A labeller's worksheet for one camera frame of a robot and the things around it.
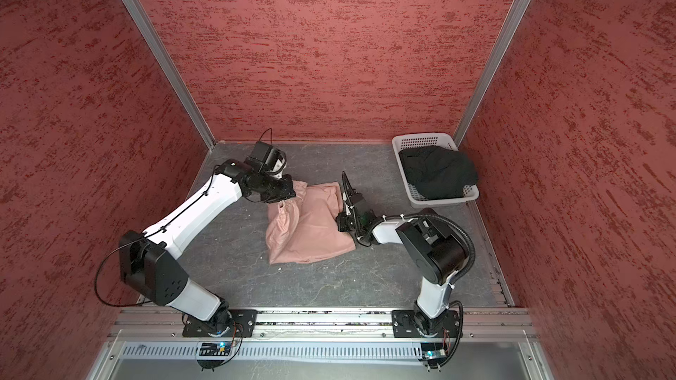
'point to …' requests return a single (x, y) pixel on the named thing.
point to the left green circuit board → (215, 348)
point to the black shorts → (437, 172)
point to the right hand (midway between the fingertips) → (337, 223)
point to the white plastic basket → (401, 142)
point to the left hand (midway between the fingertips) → (293, 199)
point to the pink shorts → (304, 227)
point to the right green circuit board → (432, 350)
